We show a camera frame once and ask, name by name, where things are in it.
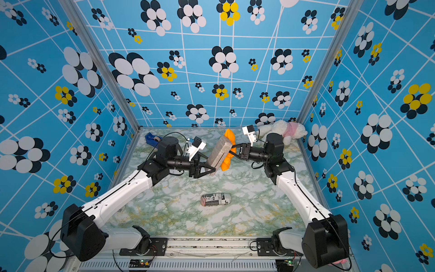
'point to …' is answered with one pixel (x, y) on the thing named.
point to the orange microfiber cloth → (227, 161)
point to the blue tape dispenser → (152, 140)
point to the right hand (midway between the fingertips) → (229, 150)
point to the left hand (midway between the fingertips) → (215, 165)
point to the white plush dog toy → (288, 130)
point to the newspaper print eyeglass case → (215, 199)
